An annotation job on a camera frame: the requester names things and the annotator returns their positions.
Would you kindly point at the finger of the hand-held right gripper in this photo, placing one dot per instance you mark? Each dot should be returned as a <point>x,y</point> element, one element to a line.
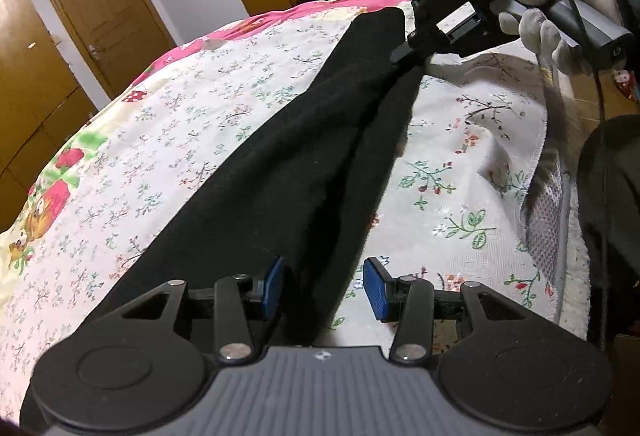
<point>460,22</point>
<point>425,41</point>

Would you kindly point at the wooden wardrobe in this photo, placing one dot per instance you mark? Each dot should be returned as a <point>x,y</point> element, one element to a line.
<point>30,66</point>

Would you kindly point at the wooden door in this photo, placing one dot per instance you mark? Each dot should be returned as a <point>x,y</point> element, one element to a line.
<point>110,16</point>

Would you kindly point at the black pants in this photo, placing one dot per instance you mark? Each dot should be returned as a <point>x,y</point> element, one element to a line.
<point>300,166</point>

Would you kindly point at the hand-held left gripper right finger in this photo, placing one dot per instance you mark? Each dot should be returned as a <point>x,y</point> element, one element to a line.
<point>380,288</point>

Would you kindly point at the mattress with mesh side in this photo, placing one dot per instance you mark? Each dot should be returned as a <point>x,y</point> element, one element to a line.
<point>545,226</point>

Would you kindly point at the red patterned packet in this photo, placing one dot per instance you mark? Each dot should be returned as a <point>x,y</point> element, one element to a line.
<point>627,86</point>

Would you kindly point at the person's dark clothing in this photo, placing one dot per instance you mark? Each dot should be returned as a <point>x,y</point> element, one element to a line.
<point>622,216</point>

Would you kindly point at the white floral bed sheet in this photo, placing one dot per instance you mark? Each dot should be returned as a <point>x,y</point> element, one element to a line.
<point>200,116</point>

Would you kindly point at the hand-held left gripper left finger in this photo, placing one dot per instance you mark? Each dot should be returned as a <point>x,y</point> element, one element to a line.
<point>272,288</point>

